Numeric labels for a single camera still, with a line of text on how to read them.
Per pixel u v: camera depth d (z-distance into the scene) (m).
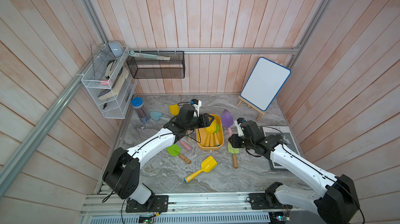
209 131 0.98
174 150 0.90
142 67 1.06
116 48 0.82
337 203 0.39
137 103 0.90
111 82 0.73
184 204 0.75
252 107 1.04
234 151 0.90
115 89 0.78
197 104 0.75
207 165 0.85
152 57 0.91
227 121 0.87
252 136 0.61
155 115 1.07
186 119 0.63
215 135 0.96
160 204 0.73
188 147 0.90
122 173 0.44
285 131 0.95
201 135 0.95
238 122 0.75
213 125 1.00
